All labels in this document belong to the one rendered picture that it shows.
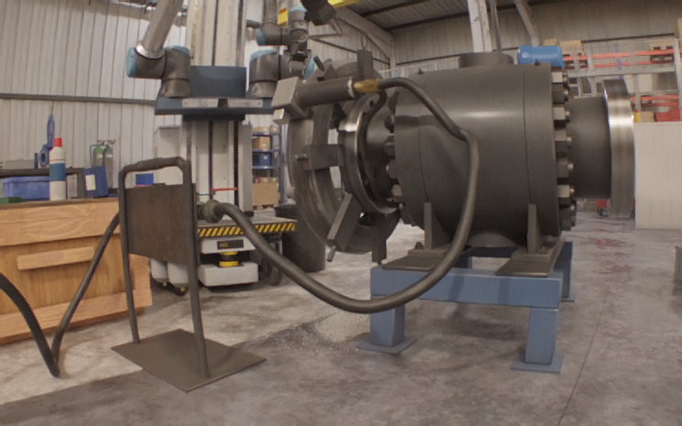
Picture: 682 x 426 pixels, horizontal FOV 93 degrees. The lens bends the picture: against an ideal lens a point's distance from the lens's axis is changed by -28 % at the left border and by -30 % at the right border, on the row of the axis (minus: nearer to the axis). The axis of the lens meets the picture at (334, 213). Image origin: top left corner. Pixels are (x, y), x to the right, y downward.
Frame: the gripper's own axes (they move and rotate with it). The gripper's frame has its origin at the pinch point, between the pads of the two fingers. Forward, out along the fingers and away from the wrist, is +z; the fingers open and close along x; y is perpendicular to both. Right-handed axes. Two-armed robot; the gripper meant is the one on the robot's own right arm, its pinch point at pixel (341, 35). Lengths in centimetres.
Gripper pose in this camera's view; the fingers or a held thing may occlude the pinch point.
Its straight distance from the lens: 131.1
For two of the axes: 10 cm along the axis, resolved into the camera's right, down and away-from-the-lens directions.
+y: -7.1, -2.2, 6.7
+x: -5.5, 7.7, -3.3
